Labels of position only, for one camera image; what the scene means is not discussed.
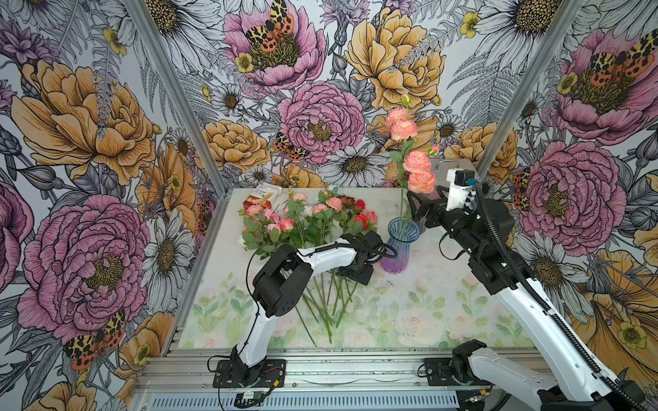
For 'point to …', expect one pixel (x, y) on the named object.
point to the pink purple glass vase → (402, 232)
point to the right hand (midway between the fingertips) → (418, 196)
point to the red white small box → (265, 195)
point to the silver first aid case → (441, 165)
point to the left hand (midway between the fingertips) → (354, 282)
